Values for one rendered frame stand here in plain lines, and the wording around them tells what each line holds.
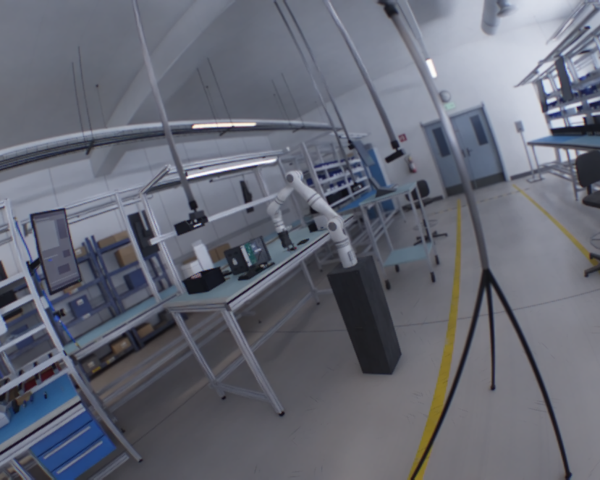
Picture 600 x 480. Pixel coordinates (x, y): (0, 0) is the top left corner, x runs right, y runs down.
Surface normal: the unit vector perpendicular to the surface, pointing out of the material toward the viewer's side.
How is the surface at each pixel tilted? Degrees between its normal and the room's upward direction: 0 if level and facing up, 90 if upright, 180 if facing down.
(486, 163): 90
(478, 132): 90
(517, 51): 90
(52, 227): 101
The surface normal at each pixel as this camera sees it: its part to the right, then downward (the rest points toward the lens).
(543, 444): -0.36, -0.92
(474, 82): -0.51, 0.32
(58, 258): 0.98, -0.14
